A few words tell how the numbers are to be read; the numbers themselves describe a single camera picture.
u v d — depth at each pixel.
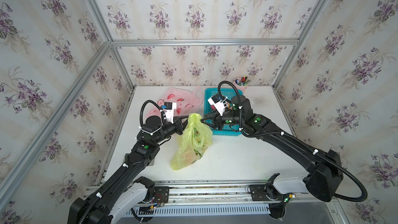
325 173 0.39
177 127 0.63
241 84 1.08
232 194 0.75
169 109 0.63
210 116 0.70
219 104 0.63
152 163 0.56
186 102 1.08
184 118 0.67
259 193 0.73
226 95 0.60
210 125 0.66
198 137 0.75
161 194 0.73
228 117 0.63
